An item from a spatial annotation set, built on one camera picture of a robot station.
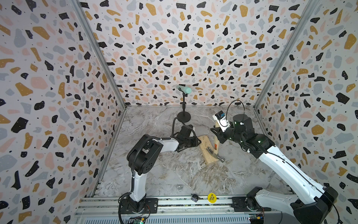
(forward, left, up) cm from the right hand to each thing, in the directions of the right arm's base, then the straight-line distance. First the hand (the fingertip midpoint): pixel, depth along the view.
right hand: (215, 127), depth 72 cm
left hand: (+6, +4, -24) cm, 25 cm away
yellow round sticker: (-27, +1, -29) cm, 39 cm away
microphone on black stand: (+31, +19, -26) cm, 45 cm away
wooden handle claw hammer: (-5, -2, -19) cm, 19 cm away
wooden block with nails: (+7, +3, -25) cm, 26 cm away
